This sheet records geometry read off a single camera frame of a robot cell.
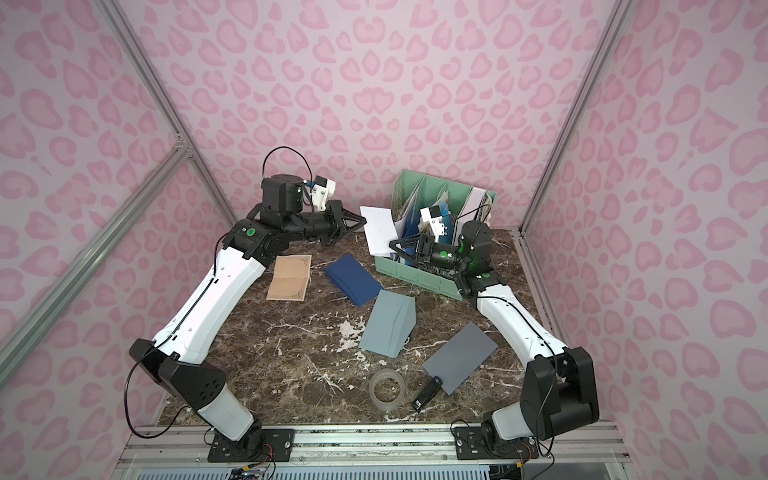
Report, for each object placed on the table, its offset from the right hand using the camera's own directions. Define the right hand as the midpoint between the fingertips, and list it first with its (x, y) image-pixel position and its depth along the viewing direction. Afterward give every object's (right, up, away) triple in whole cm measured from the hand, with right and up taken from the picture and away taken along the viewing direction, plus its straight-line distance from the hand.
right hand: (391, 251), depth 69 cm
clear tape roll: (-1, -38, +13) cm, 40 cm away
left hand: (-5, +8, -3) cm, 10 cm away
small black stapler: (+9, -38, +9) cm, 40 cm away
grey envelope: (+20, -31, +20) cm, 42 cm away
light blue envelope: (-1, -23, +26) cm, 35 cm away
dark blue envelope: (-14, -10, +38) cm, 42 cm away
